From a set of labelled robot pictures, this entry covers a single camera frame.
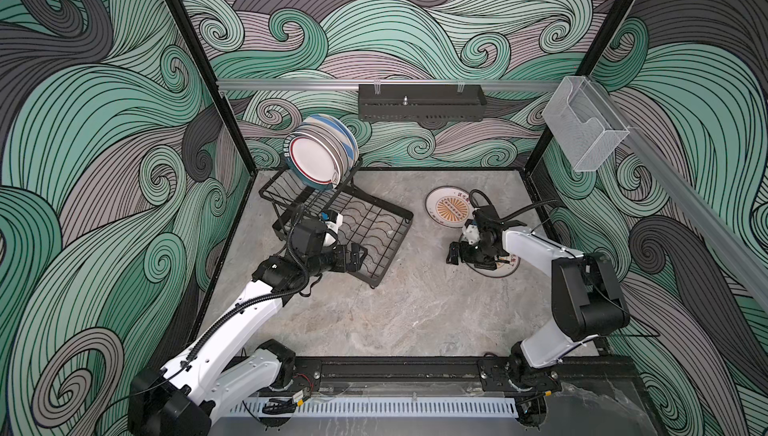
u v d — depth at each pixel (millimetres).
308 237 560
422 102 952
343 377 744
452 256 835
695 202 590
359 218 1037
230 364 451
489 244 699
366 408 698
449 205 1076
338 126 814
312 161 877
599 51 853
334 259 660
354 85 938
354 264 671
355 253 679
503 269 914
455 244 842
